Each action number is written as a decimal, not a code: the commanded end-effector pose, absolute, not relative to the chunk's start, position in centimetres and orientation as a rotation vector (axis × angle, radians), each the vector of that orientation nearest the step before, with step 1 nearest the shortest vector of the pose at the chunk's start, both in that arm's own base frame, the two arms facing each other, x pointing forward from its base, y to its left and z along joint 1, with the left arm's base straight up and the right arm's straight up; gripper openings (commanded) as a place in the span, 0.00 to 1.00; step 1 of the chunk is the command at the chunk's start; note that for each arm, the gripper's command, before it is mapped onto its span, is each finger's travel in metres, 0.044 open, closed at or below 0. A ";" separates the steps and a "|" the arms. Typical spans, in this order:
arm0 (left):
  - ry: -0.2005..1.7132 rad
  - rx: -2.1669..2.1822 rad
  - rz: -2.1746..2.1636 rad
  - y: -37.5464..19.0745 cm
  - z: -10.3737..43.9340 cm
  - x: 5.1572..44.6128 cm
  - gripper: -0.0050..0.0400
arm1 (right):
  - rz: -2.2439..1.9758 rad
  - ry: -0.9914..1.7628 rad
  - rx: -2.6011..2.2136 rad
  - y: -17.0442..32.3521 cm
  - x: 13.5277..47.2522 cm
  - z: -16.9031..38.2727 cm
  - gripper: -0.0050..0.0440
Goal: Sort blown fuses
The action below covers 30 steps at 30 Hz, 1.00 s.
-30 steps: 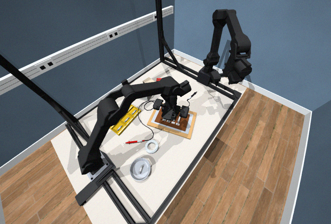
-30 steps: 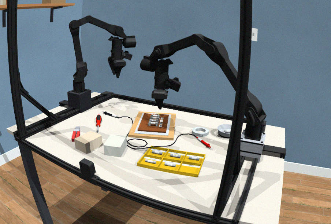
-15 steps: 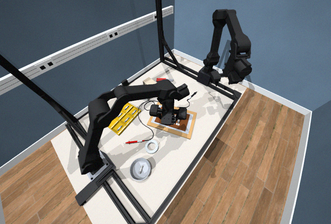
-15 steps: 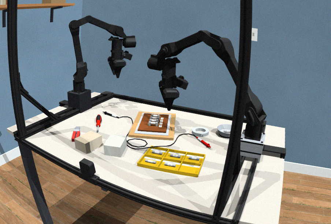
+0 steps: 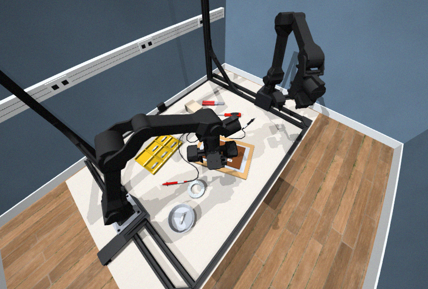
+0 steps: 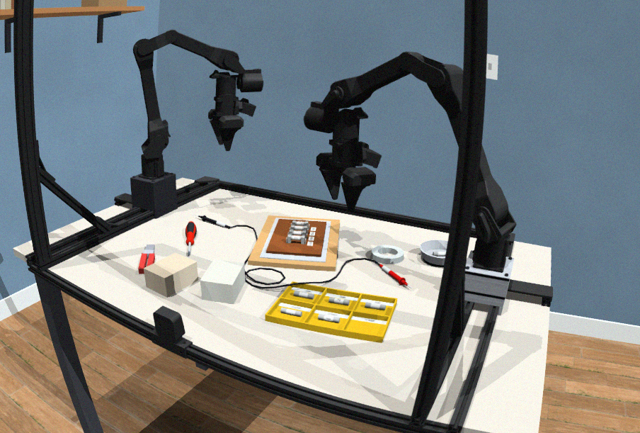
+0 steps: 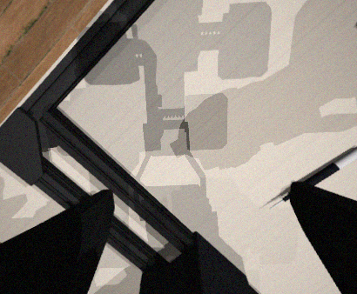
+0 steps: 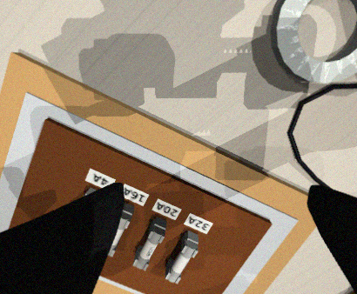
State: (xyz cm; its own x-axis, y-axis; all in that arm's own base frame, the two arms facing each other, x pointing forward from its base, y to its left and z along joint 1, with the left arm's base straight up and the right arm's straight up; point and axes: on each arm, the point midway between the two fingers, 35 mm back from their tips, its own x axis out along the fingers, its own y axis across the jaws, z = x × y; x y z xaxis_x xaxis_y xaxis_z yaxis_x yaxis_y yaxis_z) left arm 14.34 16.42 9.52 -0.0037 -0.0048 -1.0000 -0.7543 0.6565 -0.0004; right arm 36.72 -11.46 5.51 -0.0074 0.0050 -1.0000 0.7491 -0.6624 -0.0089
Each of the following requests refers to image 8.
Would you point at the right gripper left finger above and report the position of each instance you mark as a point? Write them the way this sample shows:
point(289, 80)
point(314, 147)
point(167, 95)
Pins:
point(64, 250)

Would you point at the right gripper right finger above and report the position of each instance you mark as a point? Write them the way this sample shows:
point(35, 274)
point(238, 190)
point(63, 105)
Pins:
point(335, 216)

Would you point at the white cylindrical fuse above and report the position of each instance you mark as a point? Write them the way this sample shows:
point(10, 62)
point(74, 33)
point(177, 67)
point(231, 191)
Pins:
point(121, 229)
point(149, 247)
point(181, 261)

